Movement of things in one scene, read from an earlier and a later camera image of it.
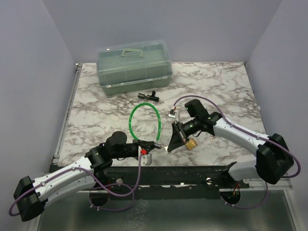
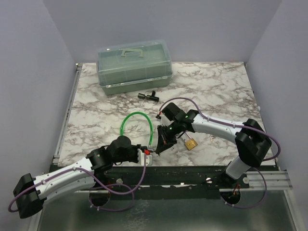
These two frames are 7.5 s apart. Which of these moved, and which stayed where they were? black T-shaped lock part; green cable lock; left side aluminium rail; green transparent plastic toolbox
Moved: green cable lock
Stayed: black T-shaped lock part; green transparent plastic toolbox; left side aluminium rail
